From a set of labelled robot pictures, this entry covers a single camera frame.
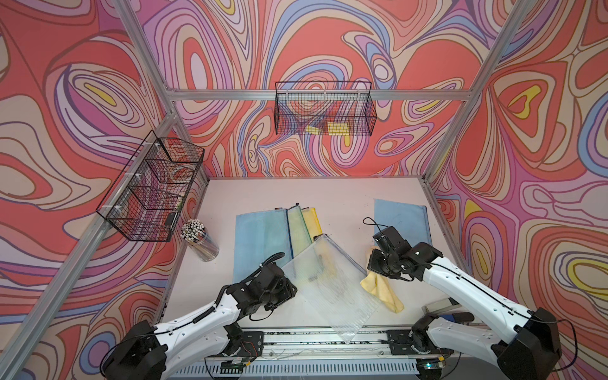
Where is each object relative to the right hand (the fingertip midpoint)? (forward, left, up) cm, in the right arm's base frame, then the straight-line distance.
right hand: (373, 271), depth 79 cm
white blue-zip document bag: (+1, +14, -9) cm, 17 cm away
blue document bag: (+22, +43, -10) cm, 49 cm away
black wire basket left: (+16, +73, +21) cm, 78 cm away
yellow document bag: (+27, +20, -7) cm, 34 cm away
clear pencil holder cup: (+11, +60, +9) cm, 61 cm away
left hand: (-5, +26, -6) cm, 27 cm away
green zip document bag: (+20, +25, -8) cm, 33 cm away
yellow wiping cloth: (-5, -1, +1) cm, 5 cm away
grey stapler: (-11, -21, -6) cm, 25 cm away
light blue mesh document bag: (+27, -25, -10) cm, 38 cm away
